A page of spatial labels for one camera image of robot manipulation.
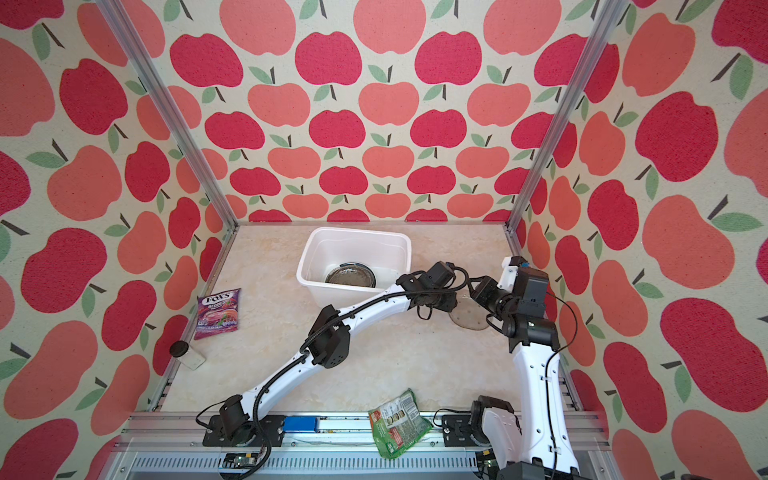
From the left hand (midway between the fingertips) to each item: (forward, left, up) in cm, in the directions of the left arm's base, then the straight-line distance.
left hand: (461, 308), depth 94 cm
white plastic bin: (+14, +24, +10) cm, 30 cm away
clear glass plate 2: (0, -2, -3) cm, 4 cm away
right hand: (-4, 0, +20) cm, 20 cm away
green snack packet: (-32, +22, -2) cm, 39 cm away
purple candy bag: (0, +78, -1) cm, 78 cm away
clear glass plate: (+13, +36, +1) cm, 38 cm away
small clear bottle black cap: (-15, +79, +6) cm, 81 cm away
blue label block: (-31, +47, -7) cm, 57 cm away
